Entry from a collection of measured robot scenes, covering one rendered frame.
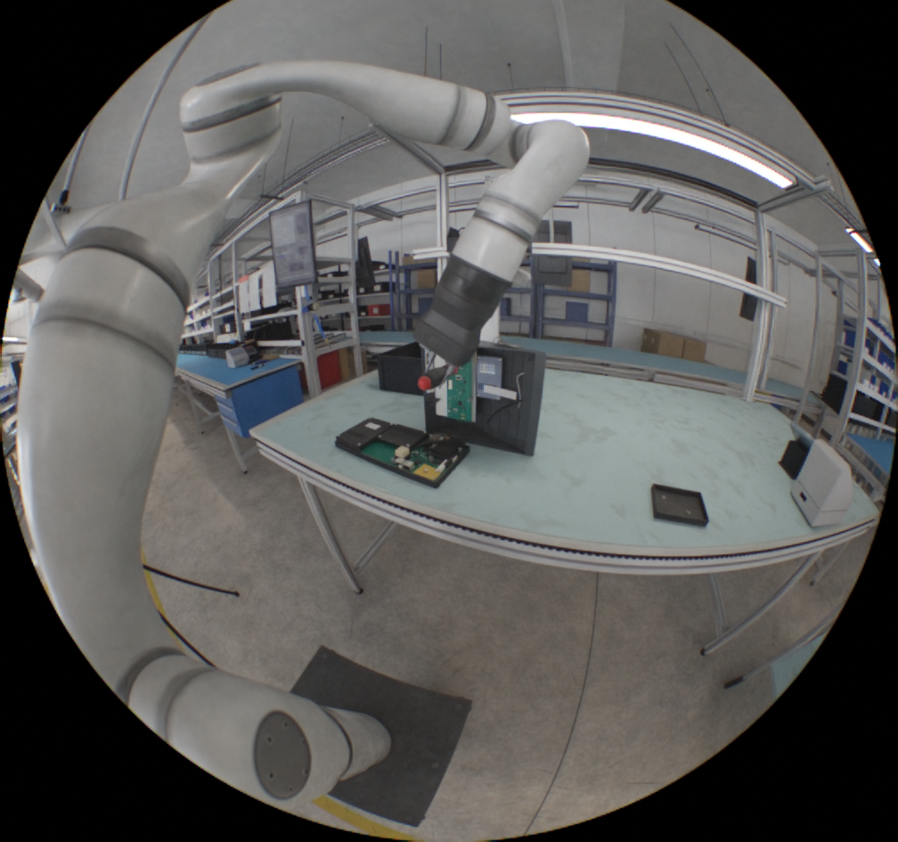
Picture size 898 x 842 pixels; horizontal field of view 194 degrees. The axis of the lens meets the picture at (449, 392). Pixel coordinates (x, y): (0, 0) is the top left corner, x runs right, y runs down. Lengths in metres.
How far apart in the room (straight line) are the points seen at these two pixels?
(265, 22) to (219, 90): 2.73
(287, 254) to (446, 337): 1.50
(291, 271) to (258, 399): 0.86
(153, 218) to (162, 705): 0.21
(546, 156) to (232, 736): 0.43
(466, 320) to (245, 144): 0.28
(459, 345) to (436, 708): 0.49
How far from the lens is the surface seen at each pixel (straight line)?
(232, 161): 0.27
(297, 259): 1.70
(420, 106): 0.26
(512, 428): 0.54
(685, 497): 0.56
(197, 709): 0.16
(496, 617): 1.40
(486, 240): 0.28
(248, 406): 1.90
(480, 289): 0.28
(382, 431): 0.58
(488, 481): 0.47
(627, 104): 0.95
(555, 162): 0.30
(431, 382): 0.36
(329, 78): 0.25
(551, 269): 2.32
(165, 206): 0.16
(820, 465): 0.77
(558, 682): 1.37
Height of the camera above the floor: 1.30
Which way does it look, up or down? 21 degrees down
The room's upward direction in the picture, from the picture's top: 1 degrees counter-clockwise
